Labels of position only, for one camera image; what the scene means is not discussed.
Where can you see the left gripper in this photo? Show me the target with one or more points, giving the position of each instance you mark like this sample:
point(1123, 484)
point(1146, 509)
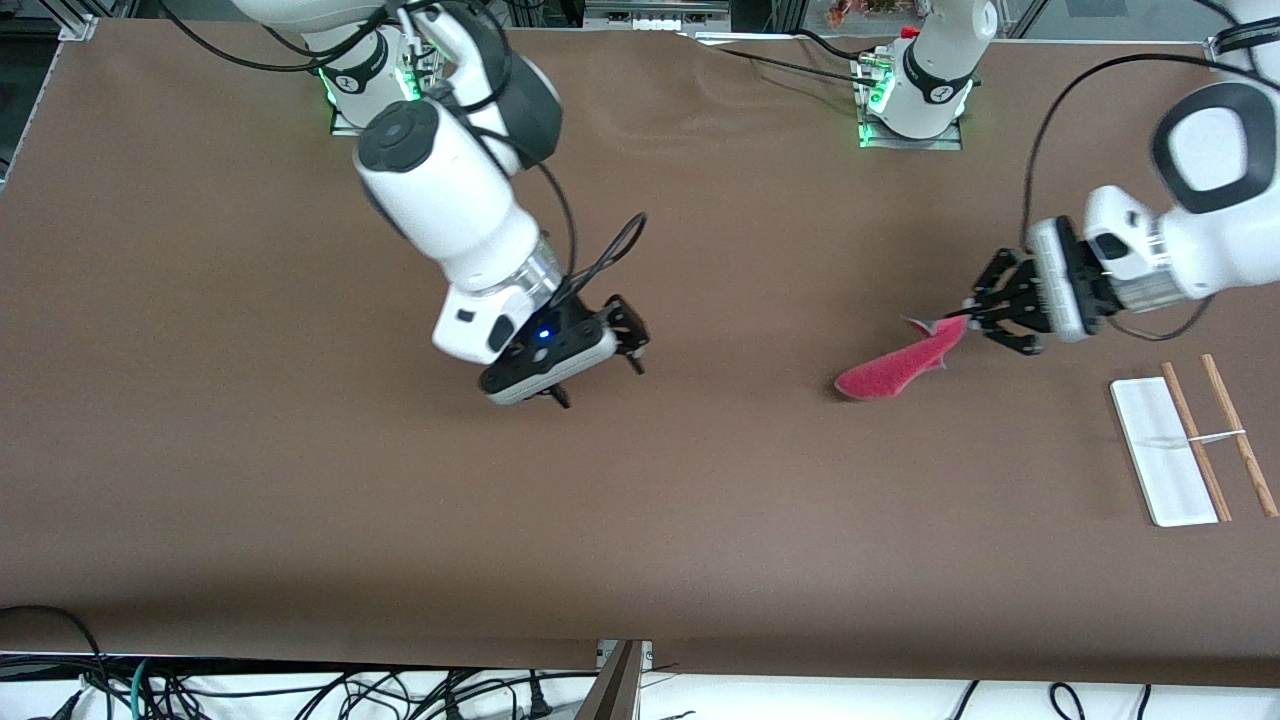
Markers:
point(1012, 299)

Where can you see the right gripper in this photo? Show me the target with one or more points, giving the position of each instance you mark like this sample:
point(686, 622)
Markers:
point(622, 322)

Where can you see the pink towel with grey back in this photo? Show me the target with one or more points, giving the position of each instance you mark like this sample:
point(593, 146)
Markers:
point(890, 375)

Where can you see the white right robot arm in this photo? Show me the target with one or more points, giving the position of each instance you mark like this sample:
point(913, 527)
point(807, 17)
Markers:
point(450, 200)

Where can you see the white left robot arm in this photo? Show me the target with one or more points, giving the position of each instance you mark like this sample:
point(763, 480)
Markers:
point(1220, 250)

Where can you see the white rack base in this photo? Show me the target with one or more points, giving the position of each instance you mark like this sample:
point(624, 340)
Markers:
point(1160, 470)

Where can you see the thin white rack rod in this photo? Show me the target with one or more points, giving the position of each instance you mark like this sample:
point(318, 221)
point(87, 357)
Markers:
point(1225, 435)

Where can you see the brown table cover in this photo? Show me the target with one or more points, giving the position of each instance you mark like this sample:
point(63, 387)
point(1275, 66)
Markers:
point(640, 500)

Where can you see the orange objects behind table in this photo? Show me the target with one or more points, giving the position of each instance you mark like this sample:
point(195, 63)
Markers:
point(860, 8)

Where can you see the grey box with white sockets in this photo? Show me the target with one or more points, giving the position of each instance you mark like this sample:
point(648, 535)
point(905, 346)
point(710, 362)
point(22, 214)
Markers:
point(655, 22)

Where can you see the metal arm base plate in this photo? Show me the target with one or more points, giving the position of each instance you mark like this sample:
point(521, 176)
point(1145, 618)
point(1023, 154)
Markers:
point(945, 143)
point(340, 125)

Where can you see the aluminium corner bracket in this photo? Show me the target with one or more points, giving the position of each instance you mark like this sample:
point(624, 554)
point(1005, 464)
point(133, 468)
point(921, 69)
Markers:
point(75, 20)
point(1222, 58)

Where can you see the aluminium frame post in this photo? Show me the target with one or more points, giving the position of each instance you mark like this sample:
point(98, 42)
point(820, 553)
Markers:
point(612, 690)

